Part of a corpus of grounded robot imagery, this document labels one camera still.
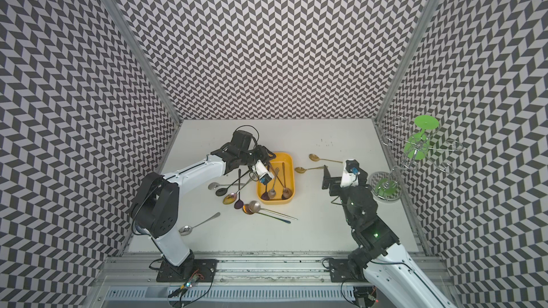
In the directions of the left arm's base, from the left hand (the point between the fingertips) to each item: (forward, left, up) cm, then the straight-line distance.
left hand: (270, 152), depth 89 cm
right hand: (-15, -25, +10) cm, 30 cm away
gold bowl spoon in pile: (-15, +17, -12) cm, 26 cm away
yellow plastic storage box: (-10, -4, -15) cm, 18 cm away
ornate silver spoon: (-13, 0, -13) cm, 18 cm away
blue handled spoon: (-20, +10, -12) cm, 26 cm away
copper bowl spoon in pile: (-12, +21, -12) cm, 27 cm away
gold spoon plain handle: (+6, -21, -14) cm, 26 cm away
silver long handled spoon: (-19, +6, -12) cm, 23 cm away
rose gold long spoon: (-4, -6, -14) cm, 16 cm away
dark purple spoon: (-17, +13, -13) cm, 25 cm away
